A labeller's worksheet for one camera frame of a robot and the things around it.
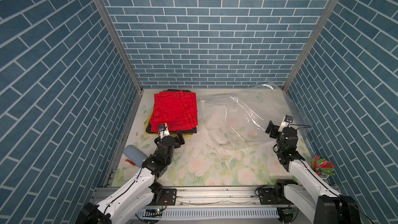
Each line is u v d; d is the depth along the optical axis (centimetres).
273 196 73
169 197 74
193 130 85
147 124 87
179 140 76
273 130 76
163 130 70
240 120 99
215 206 72
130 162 84
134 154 85
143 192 60
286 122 72
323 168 74
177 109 91
